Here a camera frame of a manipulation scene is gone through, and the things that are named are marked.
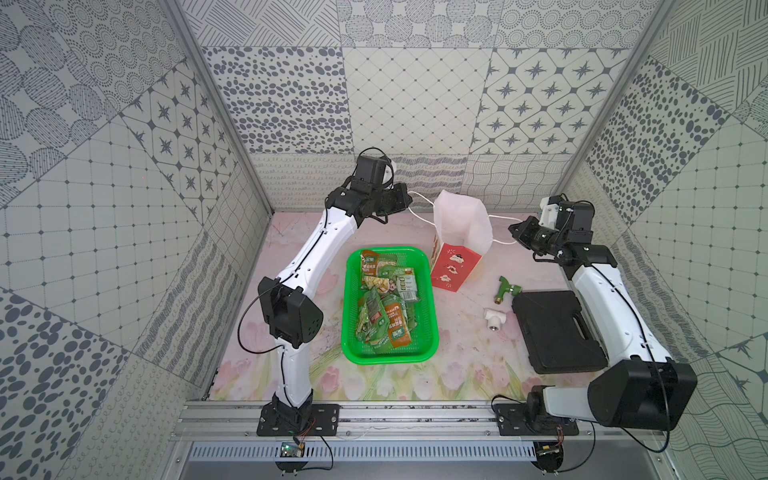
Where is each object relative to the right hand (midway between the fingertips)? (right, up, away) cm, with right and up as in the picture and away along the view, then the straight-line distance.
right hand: (510, 229), depth 80 cm
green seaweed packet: (-28, -17, +18) cm, 37 cm away
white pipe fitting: (-1, -27, +9) cm, 28 cm away
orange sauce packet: (-31, -28, +2) cm, 42 cm away
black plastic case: (+13, -30, +4) cm, 33 cm away
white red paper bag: (-7, -2, +24) cm, 26 cm away
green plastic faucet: (+5, -19, +18) cm, 26 cm away
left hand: (-27, +10, 0) cm, 29 cm away
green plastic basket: (-40, -32, +5) cm, 51 cm away
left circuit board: (-56, -54, -9) cm, 78 cm away
